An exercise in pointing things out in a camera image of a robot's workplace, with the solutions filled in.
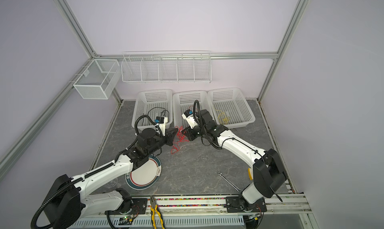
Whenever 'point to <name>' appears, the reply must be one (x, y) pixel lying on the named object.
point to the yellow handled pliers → (154, 207)
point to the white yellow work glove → (250, 174)
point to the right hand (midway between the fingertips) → (183, 132)
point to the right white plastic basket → (229, 108)
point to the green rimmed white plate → (146, 175)
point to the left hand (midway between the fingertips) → (178, 131)
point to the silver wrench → (237, 188)
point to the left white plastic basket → (153, 103)
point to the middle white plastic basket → (183, 101)
